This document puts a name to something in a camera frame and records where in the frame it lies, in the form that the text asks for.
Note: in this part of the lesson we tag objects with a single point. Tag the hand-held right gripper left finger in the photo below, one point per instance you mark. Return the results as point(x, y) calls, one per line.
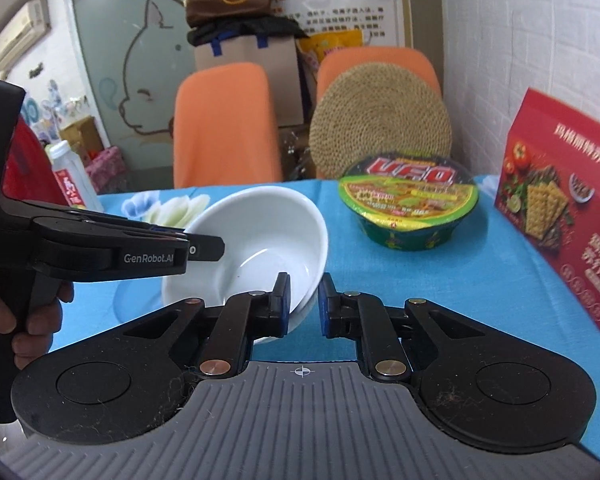
point(281, 305)

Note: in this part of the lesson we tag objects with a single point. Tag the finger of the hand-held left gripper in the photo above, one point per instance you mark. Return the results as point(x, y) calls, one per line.
point(140, 225)
point(207, 249)

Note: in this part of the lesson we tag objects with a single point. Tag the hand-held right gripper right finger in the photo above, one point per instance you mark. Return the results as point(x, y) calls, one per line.
point(325, 310)

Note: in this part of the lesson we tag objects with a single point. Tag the small white bowl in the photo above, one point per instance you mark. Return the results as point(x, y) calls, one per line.
point(260, 240)

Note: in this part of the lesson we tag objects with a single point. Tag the person's left hand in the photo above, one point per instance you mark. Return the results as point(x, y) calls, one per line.
point(50, 325)

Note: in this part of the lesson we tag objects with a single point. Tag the pink patterned cloth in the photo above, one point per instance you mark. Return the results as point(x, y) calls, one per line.
point(105, 167)

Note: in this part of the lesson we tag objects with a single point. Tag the juice bottle with red label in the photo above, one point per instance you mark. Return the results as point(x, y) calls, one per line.
point(70, 175)

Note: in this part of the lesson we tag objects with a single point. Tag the red thermos jug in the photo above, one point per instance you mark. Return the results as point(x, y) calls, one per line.
point(30, 170)

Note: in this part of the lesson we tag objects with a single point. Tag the blue floral tablecloth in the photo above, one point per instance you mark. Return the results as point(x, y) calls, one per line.
point(430, 280)

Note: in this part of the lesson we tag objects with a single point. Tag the plain cardboard box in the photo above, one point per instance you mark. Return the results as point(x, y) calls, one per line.
point(80, 132)

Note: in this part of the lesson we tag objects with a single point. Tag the orange chair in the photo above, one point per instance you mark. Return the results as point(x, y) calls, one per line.
point(225, 125)
point(380, 57)

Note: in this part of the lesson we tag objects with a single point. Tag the green instant noodle bowl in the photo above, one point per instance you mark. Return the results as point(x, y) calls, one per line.
point(410, 195)

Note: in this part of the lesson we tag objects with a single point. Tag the frosted glass door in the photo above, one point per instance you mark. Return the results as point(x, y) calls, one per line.
point(130, 35)

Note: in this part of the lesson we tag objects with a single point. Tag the round woven straw mat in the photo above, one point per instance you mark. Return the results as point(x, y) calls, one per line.
point(380, 120)

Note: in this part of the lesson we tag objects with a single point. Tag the white air conditioner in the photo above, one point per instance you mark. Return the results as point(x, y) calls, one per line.
point(20, 30)

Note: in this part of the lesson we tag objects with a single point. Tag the black cloth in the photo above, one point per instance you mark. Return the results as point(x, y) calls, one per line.
point(270, 27)

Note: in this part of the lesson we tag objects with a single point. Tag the yellow snack packet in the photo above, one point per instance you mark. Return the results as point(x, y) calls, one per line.
point(330, 42)

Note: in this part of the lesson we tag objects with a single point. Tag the red cracker box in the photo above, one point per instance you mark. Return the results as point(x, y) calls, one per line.
point(555, 210)

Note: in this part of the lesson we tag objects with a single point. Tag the wall poster with black lettering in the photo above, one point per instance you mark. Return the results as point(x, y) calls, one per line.
point(340, 5)

